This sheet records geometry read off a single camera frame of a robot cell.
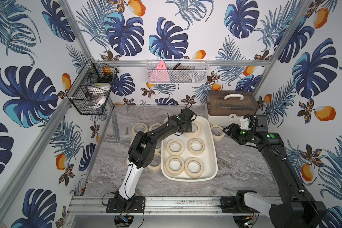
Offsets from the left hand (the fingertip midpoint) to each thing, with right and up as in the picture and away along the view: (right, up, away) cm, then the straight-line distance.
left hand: (187, 125), depth 95 cm
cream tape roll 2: (-21, -24, -9) cm, 33 cm away
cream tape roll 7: (+2, -29, -12) cm, 31 cm away
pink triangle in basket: (-18, +33, -5) cm, 38 cm away
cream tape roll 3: (+2, -6, -5) cm, 8 cm away
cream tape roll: (-36, -2, +10) cm, 37 cm away
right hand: (+19, -2, -18) cm, 26 cm away
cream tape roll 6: (-9, -25, -7) cm, 27 cm away
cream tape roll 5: (+6, -14, 0) cm, 15 cm away
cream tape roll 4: (-8, -14, 0) cm, 16 cm away
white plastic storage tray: (+2, -20, -3) cm, 20 cm away
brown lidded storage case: (+32, +13, +15) cm, 38 cm away
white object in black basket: (-59, +20, -4) cm, 62 cm away
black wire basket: (-62, +35, -3) cm, 71 cm away
